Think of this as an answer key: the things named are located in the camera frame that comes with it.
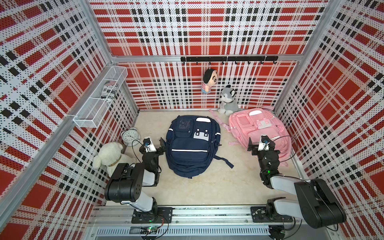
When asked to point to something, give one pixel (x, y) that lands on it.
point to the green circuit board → (149, 230)
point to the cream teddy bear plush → (110, 155)
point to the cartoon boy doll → (210, 78)
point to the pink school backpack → (256, 122)
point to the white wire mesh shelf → (92, 113)
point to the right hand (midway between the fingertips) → (260, 137)
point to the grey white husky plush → (228, 104)
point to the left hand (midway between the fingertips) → (156, 139)
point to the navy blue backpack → (192, 142)
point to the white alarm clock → (131, 137)
